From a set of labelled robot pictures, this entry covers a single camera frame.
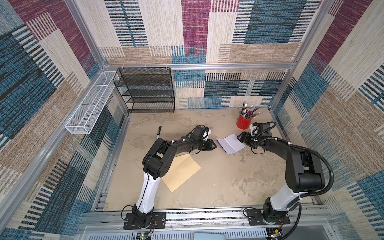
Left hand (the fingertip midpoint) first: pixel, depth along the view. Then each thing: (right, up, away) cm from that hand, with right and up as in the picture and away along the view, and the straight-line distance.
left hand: (215, 147), depth 98 cm
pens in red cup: (+24, +23, +7) cm, 34 cm away
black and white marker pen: (-39, +9, +10) cm, 41 cm away
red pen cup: (+20, +16, +7) cm, 26 cm away
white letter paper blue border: (+11, +2, +2) cm, 11 cm away
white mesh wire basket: (-66, +16, -27) cm, 73 cm away
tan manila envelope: (-21, -12, -6) cm, 25 cm away
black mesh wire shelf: (-48, +41, +11) cm, 64 cm away
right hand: (+17, +5, -1) cm, 17 cm away
